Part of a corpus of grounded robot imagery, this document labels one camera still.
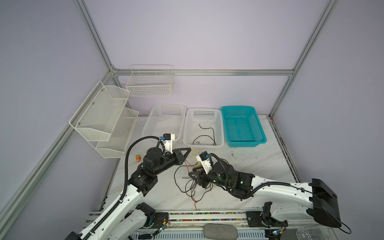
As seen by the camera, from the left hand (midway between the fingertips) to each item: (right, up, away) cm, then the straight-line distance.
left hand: (190, 150), depth 69 cm
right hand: (0, -11, +1) cm, 11 cm away
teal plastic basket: (+40, +12, +46) cm, 62 cm away
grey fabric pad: (+14, -38, -1) cm, 40 cm away
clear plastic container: (+57, -39, +1) cm, 69 cm away
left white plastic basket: (-22, +18, +50) cm, 58 cm away
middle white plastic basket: (+8, +11, +45) cm, 47 cm away
